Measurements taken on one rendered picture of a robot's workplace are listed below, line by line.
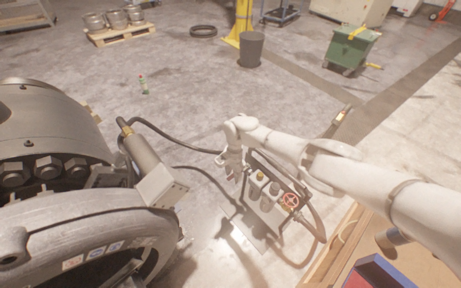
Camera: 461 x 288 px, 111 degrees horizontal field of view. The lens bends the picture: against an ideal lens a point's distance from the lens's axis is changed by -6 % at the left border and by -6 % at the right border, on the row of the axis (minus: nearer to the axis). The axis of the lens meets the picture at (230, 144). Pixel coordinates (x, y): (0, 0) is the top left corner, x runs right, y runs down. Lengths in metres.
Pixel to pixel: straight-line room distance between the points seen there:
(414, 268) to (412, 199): 0.78
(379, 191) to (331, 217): 1.18
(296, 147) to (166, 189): 0.35
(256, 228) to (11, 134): 1.24
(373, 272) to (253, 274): 0.62
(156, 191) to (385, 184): 0.48
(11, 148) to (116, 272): 0.47
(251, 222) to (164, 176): 0.90
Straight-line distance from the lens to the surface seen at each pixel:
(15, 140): 0.82
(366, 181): 0.35
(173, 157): 1.61
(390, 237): 0.95
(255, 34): 3.03
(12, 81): 1.40
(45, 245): 0.46
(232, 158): 0.69
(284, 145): 0.45
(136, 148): 0.64
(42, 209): 0.48
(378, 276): 0.95
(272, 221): 1.33
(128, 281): 0.69
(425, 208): 0.30
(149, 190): 0.53
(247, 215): 1.31
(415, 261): 1.10
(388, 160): 2.15
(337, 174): 0.36
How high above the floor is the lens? 1.25
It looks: 50 degrees down
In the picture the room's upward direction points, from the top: 2 degrees clockwise
